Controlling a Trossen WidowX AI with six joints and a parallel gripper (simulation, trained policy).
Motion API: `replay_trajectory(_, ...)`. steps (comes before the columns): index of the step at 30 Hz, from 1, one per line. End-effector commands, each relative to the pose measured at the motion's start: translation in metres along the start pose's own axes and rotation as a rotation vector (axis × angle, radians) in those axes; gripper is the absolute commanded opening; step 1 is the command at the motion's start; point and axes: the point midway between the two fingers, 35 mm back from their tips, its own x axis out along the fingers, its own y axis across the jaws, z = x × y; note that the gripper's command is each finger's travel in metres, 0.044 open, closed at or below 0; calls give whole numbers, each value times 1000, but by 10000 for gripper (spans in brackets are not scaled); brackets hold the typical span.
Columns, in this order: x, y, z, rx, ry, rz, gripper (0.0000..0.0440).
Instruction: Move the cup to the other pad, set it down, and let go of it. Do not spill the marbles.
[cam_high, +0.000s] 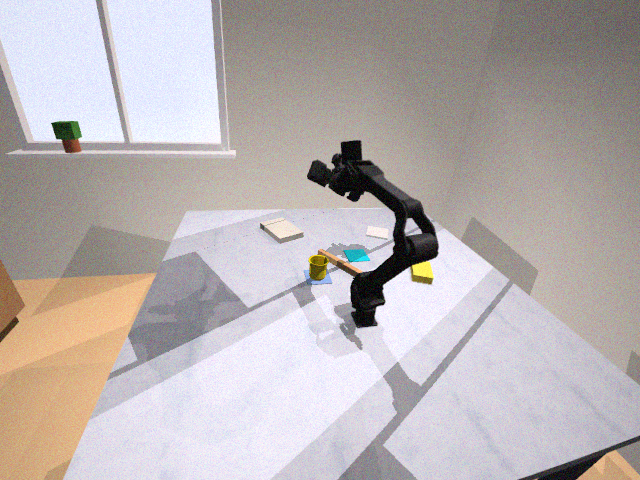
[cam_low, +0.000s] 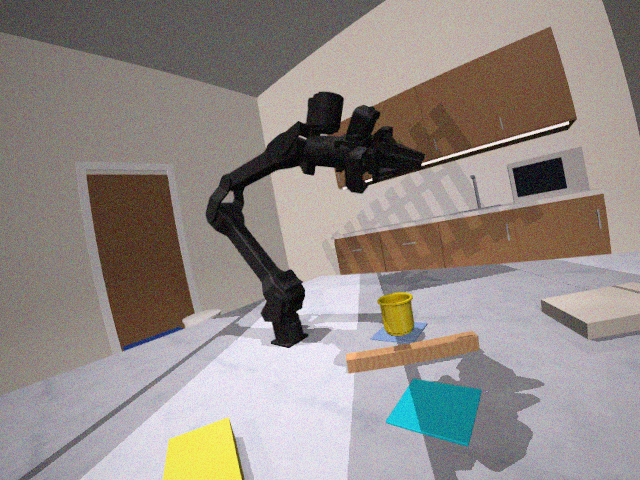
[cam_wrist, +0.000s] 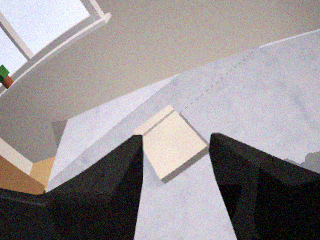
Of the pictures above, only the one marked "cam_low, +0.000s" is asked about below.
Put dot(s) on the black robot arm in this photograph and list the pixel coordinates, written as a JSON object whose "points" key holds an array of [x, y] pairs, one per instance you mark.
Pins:
{"points": [[283, 291]]}

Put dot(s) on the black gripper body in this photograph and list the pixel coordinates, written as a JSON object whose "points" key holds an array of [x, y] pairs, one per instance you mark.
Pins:
{"points": [[356, 162]]}

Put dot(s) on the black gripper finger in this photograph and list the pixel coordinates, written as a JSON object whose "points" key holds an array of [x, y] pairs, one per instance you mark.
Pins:
{"points": [[394, 147], [387, 164]]}

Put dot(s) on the tan wooden bar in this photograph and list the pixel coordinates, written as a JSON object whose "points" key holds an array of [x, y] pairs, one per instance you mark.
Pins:
{"points": [[409, 353]]}

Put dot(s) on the yellow cup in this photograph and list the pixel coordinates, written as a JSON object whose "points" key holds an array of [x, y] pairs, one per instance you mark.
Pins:
{"points": [[397, 313]]}

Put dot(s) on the cream flat block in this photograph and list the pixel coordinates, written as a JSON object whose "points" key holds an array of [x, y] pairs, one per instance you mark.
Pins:
{"points": [[597, 313]]}

